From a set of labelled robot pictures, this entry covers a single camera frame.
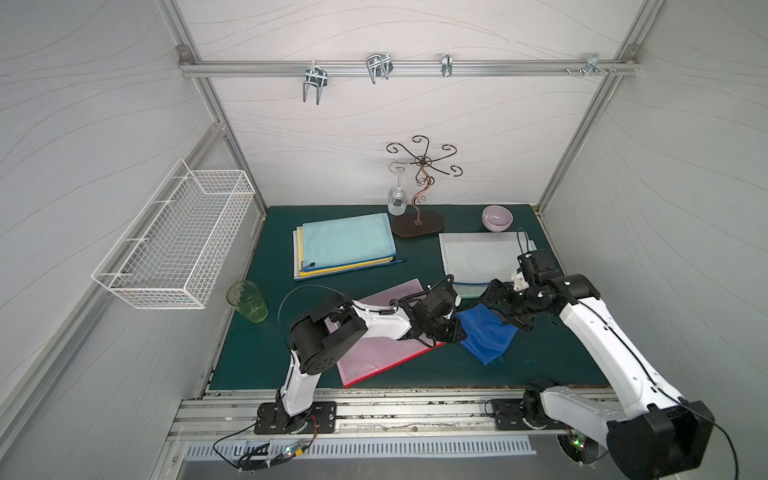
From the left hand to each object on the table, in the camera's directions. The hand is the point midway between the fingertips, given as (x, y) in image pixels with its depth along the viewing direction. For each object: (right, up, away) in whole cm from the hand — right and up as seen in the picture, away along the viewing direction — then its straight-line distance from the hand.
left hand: (468, 339), depth 82 cm
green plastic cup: (-68, +9, +11) cm, 70 cm away
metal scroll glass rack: (-13, +34, +32) cm, 49 cm away
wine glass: (-20, +42, +13) cm, 48 cm away
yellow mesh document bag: (-48, +17, +19) cm, 55 cm away
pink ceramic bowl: (+19, +36, +32) cm, 52 cm away
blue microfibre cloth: (+6, 0, +1) cm, 6 cm away
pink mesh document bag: (-29, -5, +1) cm, 29 cm away
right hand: (+5, +10, -4) cm, 12 cm away
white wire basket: (-73, +25, -13) cm, 78 cm away
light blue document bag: (-39, +27, +30) cm, 56 cm away
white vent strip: (-46, -21, -15) cm, 52 cm away
